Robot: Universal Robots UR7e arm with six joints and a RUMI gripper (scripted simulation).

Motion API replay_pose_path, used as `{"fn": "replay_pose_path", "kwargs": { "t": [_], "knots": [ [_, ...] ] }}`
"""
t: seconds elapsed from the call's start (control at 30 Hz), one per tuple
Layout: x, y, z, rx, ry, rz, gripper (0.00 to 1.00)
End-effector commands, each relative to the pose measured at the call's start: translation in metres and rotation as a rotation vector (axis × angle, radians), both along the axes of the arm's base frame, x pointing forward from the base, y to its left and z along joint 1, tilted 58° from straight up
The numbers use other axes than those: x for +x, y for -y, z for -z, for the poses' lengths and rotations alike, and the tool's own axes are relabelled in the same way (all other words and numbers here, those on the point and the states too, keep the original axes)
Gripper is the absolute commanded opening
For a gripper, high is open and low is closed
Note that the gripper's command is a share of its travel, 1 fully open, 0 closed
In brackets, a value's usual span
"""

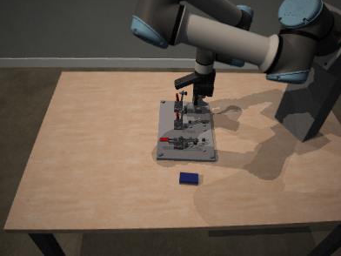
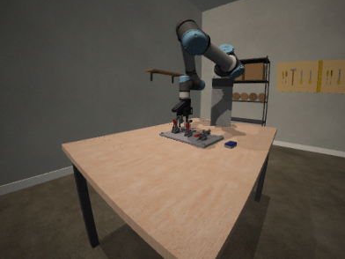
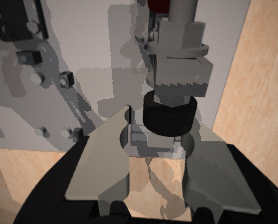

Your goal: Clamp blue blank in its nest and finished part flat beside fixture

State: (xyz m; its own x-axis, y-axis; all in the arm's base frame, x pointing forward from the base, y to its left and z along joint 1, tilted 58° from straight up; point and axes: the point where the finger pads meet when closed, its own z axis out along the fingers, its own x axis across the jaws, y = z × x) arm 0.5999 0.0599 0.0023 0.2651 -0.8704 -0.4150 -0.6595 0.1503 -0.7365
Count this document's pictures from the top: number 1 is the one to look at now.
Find toggle clamp with red handle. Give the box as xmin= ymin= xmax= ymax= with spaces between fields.
xmin=174 ymin=109 xmax=187 ymax=130
xmin=159 ymin=136 xmax=199 ymax=150

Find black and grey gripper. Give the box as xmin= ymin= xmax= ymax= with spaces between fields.
xmin=192 ymin=69 xmax=216 ymax=113

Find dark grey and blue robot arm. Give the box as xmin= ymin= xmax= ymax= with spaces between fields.
xmin=131 ymin=0 xmax=341 ymax=84

